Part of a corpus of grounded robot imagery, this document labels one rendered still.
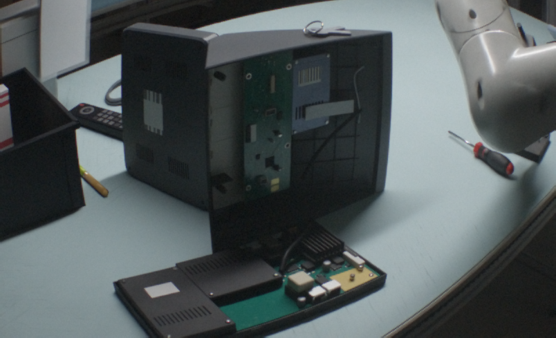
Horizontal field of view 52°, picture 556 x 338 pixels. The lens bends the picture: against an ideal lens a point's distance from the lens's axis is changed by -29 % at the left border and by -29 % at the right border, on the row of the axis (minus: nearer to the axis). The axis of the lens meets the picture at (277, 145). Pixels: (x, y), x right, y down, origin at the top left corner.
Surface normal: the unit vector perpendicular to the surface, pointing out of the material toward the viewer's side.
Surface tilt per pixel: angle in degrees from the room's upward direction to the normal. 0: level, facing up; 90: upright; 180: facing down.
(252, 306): 0
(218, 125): 90
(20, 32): 90
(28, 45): 90
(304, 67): 90
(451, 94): 0
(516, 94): 60
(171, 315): 0
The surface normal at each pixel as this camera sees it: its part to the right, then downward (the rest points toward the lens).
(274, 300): 0.01, -0.89
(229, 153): 0.59, 0.37
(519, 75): -0.29, -0.37
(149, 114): -0.57, 0.36
